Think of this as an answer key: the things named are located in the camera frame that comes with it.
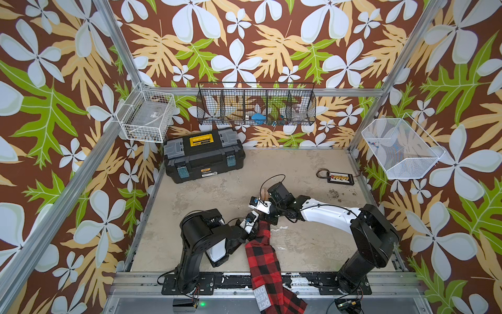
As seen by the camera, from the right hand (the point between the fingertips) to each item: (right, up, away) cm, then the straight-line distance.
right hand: (259, 211), depth 88 cm
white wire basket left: (-50, +43, -3) cm, 66 cm away
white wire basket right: (+62, +29, -4) cm, 68 cm away
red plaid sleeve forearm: (+2, -22, -13) cm, 26 cm away
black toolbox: (-28, +26, +6) cm, 39 cm away
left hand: (-1, -2, 0) cm, 2 cm away
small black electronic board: (+45, +14, +17) cm, 50 cm away
